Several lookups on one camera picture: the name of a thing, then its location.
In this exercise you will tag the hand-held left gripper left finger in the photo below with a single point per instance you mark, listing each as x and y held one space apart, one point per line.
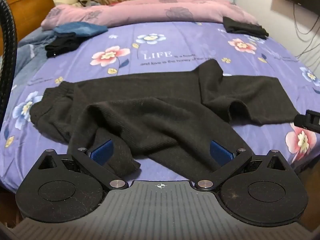
101 152

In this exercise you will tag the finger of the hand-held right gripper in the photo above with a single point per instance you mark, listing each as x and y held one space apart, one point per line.
308 121

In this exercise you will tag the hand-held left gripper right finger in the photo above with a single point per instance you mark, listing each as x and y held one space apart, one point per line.
221 153

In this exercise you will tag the black pants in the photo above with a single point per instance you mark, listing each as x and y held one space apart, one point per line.
155 110

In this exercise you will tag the small black garment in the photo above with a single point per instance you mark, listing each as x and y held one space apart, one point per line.
61 45

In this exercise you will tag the folded black garment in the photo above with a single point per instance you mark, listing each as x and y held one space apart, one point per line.
240 27

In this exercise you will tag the purple floral bed sheet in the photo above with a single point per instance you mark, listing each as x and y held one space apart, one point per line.
175 45

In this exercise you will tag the grey-blue blanket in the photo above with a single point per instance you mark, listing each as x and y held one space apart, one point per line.
32 50

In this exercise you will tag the blue garment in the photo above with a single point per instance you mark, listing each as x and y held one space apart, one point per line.
82 28

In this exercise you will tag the pink floral quilt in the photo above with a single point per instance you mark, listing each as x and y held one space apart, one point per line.
140 12

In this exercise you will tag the dark patterned pillow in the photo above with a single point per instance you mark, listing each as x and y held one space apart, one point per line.
88 0

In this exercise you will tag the wooden headboard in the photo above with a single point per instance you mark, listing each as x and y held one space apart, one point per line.
27 12

